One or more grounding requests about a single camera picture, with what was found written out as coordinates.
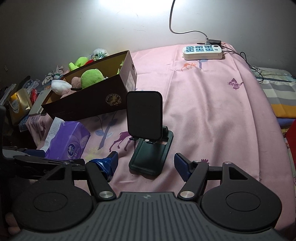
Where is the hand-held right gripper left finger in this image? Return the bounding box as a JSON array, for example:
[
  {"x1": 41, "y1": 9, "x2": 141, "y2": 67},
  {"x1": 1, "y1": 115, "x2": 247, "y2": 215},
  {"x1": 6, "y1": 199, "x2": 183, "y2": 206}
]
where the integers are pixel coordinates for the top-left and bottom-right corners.
[{"x1": 39, "y1": 151, "x2": 119, "y2": 202}]

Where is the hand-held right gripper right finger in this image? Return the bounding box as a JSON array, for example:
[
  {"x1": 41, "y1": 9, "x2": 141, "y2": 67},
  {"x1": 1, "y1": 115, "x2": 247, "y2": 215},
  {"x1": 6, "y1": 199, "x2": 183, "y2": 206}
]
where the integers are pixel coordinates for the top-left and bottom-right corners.
[{"x1": 174, "y1": 152, "x2": 252, "y2": 200}]

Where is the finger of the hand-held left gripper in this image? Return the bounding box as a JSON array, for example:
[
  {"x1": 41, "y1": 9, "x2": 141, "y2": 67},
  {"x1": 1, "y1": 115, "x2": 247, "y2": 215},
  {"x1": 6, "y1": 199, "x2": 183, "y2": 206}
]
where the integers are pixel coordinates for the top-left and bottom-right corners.
[
  {"x1": 14, "y1": 156, "x2": 86, "y2": 173},
  {"x1": 16, "y1": 148, "x2": 46, "y2": 159}
]

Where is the brown cardboard box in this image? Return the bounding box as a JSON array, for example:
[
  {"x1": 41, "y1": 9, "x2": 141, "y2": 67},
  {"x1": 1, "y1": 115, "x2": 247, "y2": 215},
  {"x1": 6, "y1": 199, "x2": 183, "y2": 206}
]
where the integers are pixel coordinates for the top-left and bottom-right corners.
[{"x1": 41, "y1": 50, "x2": 138, "y2": 121}]

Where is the white nonwoven cloth bundle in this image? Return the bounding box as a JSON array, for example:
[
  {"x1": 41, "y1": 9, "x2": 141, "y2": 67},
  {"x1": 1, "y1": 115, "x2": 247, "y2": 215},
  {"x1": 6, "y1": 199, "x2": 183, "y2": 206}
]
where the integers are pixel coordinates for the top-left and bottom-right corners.
[{"x1": 51, "y1": 79, "x2": 72, "y2": 95}]

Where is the pink teddy bear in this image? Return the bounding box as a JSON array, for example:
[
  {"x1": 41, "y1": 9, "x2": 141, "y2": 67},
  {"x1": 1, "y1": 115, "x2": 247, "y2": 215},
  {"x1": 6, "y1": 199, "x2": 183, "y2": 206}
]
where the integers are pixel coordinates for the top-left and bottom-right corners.
[{"x1": 62, "y1": 76, "x2": 84, "y2": 96}]

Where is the person's left hand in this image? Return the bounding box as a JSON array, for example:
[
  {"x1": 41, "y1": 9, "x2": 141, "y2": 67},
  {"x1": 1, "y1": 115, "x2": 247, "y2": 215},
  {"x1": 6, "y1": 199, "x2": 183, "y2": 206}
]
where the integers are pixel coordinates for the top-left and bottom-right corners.
[{"x1": 4, "y1": 212, "x2": 22, "y2": 235}]

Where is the blue patterned cloth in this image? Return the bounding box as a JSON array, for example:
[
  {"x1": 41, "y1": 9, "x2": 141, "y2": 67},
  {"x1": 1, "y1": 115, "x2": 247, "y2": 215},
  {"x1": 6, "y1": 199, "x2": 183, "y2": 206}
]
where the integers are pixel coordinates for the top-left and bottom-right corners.
[{"x1": 18, "y1": 116, "x2": 31, "y2": 132}]

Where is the purple tissue pack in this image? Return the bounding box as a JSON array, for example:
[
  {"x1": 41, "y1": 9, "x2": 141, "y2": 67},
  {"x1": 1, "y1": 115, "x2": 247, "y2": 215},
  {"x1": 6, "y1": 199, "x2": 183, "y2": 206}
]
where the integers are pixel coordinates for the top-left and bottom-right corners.
[{"x1": 38, "y1": 117, "x2": 91, "y2": 160}]

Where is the gold gift bag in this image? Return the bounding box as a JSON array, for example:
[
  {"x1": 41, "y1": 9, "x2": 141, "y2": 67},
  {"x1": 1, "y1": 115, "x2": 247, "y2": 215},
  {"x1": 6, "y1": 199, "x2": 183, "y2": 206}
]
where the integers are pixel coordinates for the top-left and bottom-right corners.
[{"x1": 9, "y1": 88, "x2": 33, "y2": 126}]

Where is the white notebook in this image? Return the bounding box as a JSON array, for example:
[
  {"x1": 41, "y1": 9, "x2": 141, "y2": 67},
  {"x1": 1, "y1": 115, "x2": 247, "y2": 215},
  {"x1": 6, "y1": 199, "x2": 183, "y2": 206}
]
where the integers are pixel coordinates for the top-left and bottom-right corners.
[{"x1": 28, "y1": 89, "x2": 52, "y2": 115}]

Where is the pink printed bedsheet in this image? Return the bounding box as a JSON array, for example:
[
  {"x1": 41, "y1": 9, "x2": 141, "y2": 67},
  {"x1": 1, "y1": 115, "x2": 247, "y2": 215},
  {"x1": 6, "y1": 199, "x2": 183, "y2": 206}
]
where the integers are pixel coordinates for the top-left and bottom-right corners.
[{"x1": 25, "y1": 43, "x2": 296, "y2": 232}]

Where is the dark green phone stand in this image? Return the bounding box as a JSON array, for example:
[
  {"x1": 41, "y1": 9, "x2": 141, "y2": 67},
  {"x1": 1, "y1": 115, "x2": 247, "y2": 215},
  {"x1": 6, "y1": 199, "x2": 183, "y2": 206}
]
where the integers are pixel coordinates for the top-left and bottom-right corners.
[{"x1": 127, "y1": 91, "x2": 174, "y2": 177}]

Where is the blue white patterned packet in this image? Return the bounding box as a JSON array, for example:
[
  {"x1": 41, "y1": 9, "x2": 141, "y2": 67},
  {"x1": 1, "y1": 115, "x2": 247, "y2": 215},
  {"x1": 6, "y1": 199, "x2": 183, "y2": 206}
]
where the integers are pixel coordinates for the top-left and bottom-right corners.
[{"x1": 23, "y1": 79, "x2": 40, "y2": 91}]

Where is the lime green plush toy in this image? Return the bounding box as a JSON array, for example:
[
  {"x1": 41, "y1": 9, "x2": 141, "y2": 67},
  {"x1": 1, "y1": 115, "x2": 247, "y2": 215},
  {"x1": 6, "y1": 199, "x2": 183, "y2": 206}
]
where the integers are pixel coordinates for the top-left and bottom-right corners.
[{"x1": 69, "y1": 56, "x2": 89, "y2": 71}]

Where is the white power strip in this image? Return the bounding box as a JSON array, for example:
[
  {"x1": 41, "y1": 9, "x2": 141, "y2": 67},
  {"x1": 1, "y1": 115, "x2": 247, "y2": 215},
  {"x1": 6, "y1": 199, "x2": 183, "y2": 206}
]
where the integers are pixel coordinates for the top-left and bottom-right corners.
[{"x1": 183, "y1": 44, "x2": 223, "y2": 61}]

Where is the white panda plush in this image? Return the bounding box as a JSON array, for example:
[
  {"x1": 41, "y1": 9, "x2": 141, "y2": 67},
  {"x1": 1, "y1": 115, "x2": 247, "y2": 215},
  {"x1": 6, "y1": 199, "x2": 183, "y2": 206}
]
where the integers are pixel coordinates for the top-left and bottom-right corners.
[{"x1": 89, "y1": 48, "x2": 109, "y2": 61}]

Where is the red cloth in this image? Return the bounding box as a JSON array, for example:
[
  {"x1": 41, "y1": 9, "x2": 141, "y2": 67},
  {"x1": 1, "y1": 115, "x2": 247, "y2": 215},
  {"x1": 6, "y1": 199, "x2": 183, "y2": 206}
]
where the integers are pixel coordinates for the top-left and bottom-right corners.
[{"x1": 285, "y1": 126, "x2": 296, "y2": 149}]

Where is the striped colourful blanket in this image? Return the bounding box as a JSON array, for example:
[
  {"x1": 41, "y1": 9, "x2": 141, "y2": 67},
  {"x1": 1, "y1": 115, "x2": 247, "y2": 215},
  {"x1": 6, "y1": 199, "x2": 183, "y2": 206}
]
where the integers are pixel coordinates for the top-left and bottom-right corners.
[{"x1": 253, "y1": 67, "x2": 296, "y2": 128}]

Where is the black charger plug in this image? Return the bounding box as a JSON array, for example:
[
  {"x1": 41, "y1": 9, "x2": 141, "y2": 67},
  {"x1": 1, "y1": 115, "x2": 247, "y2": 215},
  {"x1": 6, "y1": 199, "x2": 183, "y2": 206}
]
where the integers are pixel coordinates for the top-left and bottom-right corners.
[{"x1": 198, "y1": 40, "x2": 222, "y2": 46}]

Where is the black power cable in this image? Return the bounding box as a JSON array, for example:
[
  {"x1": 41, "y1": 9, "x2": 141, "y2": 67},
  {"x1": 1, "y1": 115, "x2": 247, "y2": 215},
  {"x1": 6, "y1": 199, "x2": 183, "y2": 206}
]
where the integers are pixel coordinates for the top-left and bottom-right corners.
[{"x1": 221, "y1": 45, "x2": 264, "y2": 82}]

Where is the white cable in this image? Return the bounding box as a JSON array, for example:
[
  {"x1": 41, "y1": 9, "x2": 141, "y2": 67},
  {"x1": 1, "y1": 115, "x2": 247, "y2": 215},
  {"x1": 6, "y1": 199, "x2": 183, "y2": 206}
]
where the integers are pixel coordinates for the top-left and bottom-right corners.
[{"x1": 169, "y1": 0, "x2": 210, "y2": 45}]

